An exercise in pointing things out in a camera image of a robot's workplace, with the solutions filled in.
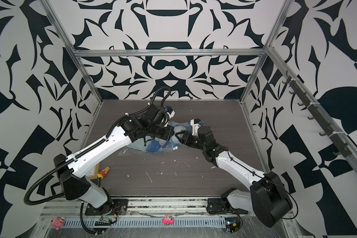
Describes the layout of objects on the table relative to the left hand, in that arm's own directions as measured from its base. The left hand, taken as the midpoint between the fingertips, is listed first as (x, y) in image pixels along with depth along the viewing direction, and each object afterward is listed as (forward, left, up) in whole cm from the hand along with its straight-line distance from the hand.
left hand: (173, 129), depth 73 cm
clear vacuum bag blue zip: (+3, +20, -21) cm, 29 cm away
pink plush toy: (-33, +53, -22) cm, 67 cm away
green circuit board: (-37, -27, -27) cm, 53 cm away
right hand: (+2, -2, -7) cm, 8 cm away
